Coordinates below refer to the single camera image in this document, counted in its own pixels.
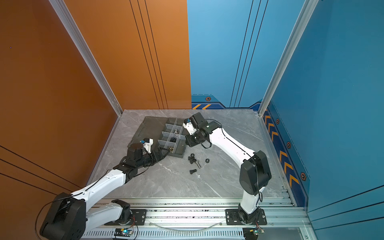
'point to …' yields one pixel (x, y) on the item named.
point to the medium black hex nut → (207, 160)
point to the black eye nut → (173, 139)
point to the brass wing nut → (171, 148)
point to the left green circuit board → (123, 232)
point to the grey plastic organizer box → (167, 133)
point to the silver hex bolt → (197, 164)
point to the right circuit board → (252, 233)
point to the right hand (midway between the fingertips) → (187, 142)
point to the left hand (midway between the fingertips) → (166, 152)
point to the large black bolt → (192, 158)
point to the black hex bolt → (191, 171)
